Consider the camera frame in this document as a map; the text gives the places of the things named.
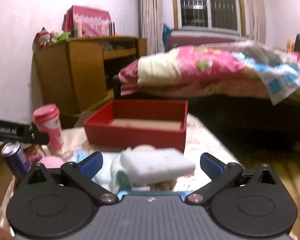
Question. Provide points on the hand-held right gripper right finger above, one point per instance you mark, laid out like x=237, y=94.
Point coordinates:
x=210, y=165

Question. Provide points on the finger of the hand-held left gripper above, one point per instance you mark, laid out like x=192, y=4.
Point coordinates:
x=38, y=136

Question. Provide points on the steel thermos bottle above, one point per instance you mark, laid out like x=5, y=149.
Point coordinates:
x=113, y=28

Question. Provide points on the barred window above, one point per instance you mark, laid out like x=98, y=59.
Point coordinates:
x=197, y=10

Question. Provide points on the blue face mask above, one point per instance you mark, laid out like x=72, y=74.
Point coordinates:
x=81, y=155

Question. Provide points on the grey cloth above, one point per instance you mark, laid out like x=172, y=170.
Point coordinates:
x=109, y=45

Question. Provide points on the blue checked patchwork blanket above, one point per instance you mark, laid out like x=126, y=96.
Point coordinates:
x=277, y=77

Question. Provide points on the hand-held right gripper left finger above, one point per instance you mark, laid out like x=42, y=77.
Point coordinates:
x=91, y=164

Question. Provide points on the pink cartoon quilt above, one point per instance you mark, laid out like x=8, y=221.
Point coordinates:
x=180, y=67

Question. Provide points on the dark cup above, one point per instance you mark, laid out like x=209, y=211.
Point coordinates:
x=73, y=33

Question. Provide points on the red cardboard box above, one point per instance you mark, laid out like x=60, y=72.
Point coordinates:
x=135, y=135

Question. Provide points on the purple drink can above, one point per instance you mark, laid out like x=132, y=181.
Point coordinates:
x=15, y=158

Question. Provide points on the beige curtain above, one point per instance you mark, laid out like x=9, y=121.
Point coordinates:
x=152, y=17
x=255, y=12

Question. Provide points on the white sponge block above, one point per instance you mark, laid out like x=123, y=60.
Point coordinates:
x=160, y=165

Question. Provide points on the pink lidded cup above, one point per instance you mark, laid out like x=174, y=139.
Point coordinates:
x=51, y=125

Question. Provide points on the dark wooden bed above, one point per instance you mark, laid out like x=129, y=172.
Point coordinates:
x=240, y=120

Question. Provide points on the pink lace-trimmed cloth cover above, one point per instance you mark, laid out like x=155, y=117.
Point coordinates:
x=90, y=17

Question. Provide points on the orange bottle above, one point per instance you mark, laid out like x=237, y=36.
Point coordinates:
x=289, y=46

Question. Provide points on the blue bag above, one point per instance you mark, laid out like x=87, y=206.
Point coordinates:
x=167, y=33

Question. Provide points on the wooden desk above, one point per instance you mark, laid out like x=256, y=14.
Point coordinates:
x=72, y=75

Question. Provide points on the pink cylinder bottle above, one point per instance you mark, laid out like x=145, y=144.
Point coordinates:
x=78, y=28

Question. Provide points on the red and white plush toy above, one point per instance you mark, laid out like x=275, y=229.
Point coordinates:
x=42, y=38

